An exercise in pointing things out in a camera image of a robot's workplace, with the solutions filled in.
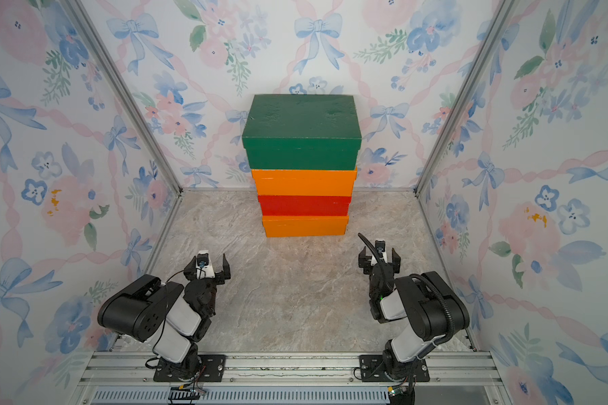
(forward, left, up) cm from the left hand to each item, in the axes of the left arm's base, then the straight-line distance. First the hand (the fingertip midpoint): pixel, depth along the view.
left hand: (212, 255), depth 87 cm
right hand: (+4, -60, -1) cm, 60 cm away
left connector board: (-38, +3, -13) cm, 40 cm away
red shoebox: (+24, -32, -1) cm, 40 cm away
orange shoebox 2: (+15, -33, -2) cm, 36 cm away
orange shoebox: (+16, -32, +20) cm, 41 cm away
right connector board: (-38, -60, -13) cm, 72 cm away
